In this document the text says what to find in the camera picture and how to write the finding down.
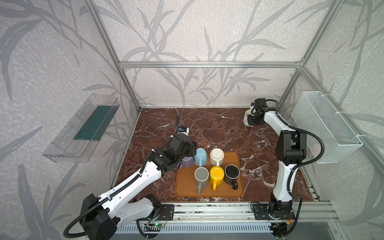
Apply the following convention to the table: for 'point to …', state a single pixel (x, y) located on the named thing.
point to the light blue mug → (201, 157)
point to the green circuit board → (157, 225)
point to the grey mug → (201, 178)
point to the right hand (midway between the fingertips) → (252, 116)
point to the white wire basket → (314, 112)
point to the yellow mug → (216, 176)
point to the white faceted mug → (248, 112)
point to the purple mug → (187, 161)
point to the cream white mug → (216, 156)
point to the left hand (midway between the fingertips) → (196, 140)
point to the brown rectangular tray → (185, 186)
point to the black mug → (232, 173)
